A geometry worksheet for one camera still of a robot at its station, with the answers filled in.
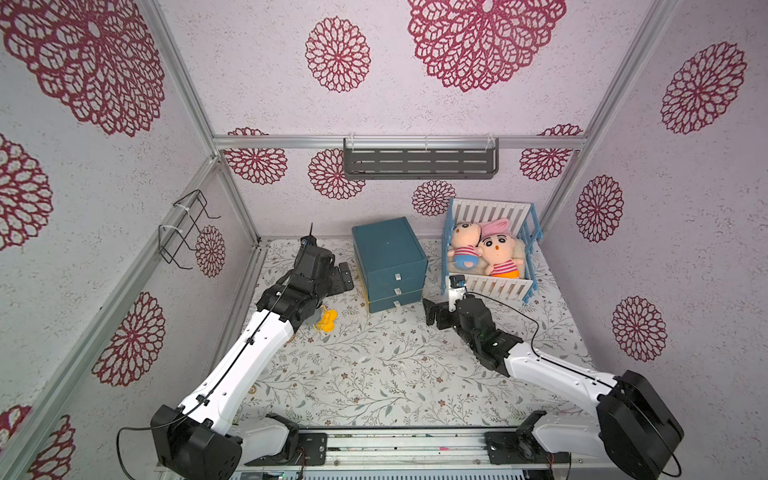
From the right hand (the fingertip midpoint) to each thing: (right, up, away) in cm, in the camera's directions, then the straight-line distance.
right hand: (443, 299), depth 86 cm
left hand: (-31, +7, -8) cm, 32 cm away
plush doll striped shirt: (+20, +14, +12) cm, 27 cm away
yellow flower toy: (-36, -8, +11) cm, 38 cm away
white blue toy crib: (+33, +27, +21) cm, 47 cm away
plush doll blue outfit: (+11, +19, +17) cm, 28 cm away
